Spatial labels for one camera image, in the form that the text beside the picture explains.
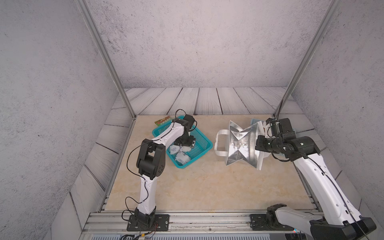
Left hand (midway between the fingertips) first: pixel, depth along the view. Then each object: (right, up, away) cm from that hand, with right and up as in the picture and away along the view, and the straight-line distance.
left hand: (189, 145), depth 96 cm
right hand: (+34, +4, -24) cm, 42 cm away
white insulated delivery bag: (+31, +1, +3) cm, 31 cm away
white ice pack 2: (-2, -2, 0) cm, 3 cm away
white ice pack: (-10, -2, 0) cm, 10 cm away
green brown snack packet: (-21, +17, +19) cm, 33 cm away
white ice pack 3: (-4, -8, -2) cm, 9 cm away
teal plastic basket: (+9, 0, +3) cm, 9 cm away
